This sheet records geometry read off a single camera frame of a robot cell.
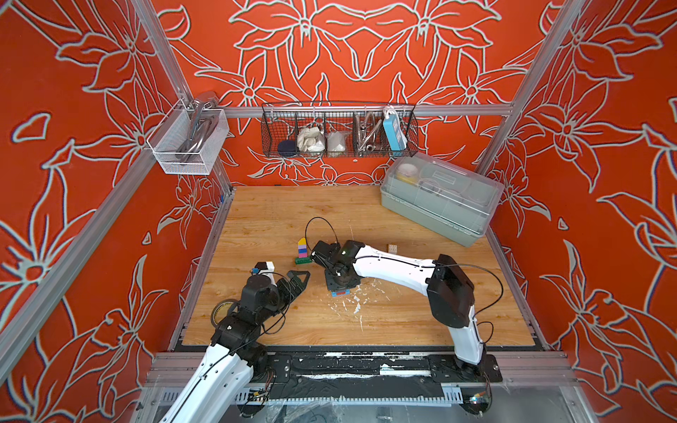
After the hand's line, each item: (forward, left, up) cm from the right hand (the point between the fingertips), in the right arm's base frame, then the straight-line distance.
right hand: (330, 288), depth 83 cm
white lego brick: (+18, -23, -4) cm, 29 cm away
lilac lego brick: (+16, +11, -1) cm, 20 cm away
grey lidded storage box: (+26, -41, +14) cm, 51 cm away
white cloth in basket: (+44, +8, +27) cm, 52 cm away
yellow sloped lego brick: (+19, +11, -2) cm, 22 cm away
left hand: (-1, +7, +8) cm, 11 cm away
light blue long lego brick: (0, -2, -5) cm, 5 cm away
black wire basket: (+51, -2, +26) cm, 57 cm away
